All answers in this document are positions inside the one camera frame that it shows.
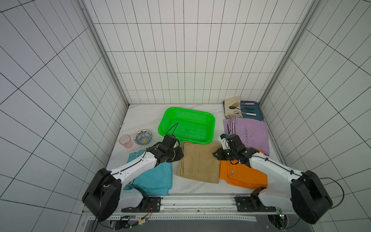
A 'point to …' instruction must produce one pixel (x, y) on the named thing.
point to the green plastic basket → (188, 125)
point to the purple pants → (253, 133)
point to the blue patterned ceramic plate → (143, 137)
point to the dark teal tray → (257, 110)
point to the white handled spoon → (237, 112)
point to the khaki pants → (198, 163)
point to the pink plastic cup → (125, 139)
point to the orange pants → (242, 175)
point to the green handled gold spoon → (236, 105)
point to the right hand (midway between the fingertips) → (209, 155)
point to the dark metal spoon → (233, 107)
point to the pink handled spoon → (248, 103)
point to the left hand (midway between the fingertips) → (181, 157)
